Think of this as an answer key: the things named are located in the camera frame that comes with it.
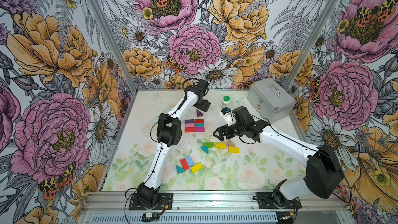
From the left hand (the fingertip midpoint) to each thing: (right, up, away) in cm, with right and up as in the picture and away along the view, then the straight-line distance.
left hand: (198, 109), depth 102 cm
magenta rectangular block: (+1, -13, -3) cm, 13 cm away
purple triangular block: (0, -3, +3) cm, 4 cm away
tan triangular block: (+19, -20, -9) cm, 29 cm away
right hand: (+13, -13, -19) cm, 26 cm away
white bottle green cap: (+18, +5, +3) cm, 19 cm away
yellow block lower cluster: (-1, -31, -17) cm, 35 cm away
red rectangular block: (-6, -13, -3) cm, 15 cm away
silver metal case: (+43, +6, -6) cm, 44 cm away
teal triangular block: (+4, -23, -10) cm, 25 cm away
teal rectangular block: (+1, -10, -1) cm, 10 cm away
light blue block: (-5, -28, -16) cm, 32 cm away
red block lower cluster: (-7, -29, -17) cm, 34 cm away
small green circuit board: (-21, -48, -30) cm, 60 cm away
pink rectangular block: (-4, -10, -1) cm, 11 cm away
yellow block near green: (+13, -21, -10) cm, 27 cm away
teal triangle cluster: (-9, -32, -19) cm, 38 cm away
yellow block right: (+21, -23, -11) cm, 33 cm away
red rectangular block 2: (+2, -8, +1) cm, 8 cm away
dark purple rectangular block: (-6, -8, +3) cm, 11 cm away
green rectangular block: (+7, -20, -10) cm, 24 cm away
